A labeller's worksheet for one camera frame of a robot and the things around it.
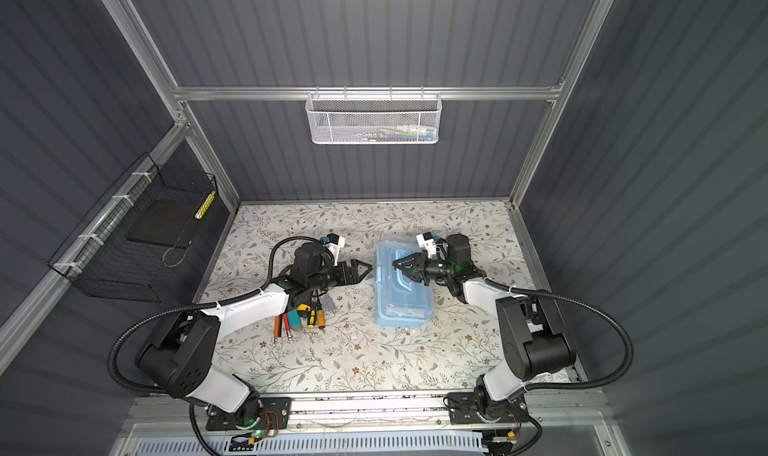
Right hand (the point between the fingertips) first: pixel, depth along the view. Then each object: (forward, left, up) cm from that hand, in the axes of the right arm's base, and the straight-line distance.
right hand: (397, 271), depth 83 cm
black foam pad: (+5, +58, +17) cm, 61 cm away
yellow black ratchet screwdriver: (-6, +29, -14) cm, 33 cm away
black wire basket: (-8, +65, +19) cm, 68 cm away
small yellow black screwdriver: (-9, +25, -12) cm, 30 cm away
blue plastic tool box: (-7, -1, -4) cm, 8 cm away
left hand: (+2, +10, -2) cm, 10 cm away
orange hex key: (-11, +36, -13) cm, 40 cm away
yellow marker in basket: (+13, +53, +14) cm, 56 cm away
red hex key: (-11, +33, -13) cm, 37 cm away
